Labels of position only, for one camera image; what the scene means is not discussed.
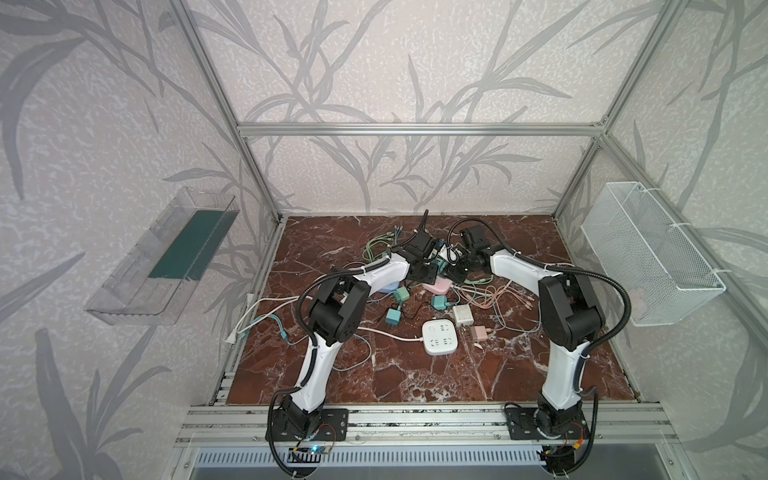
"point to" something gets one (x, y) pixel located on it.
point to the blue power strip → (390, 288)
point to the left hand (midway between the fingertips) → (434, 267)
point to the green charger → (402, 294)
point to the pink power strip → (440, 287)
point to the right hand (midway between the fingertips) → (447, 257)
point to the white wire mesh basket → (654, 272)
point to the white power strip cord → (390, 335)
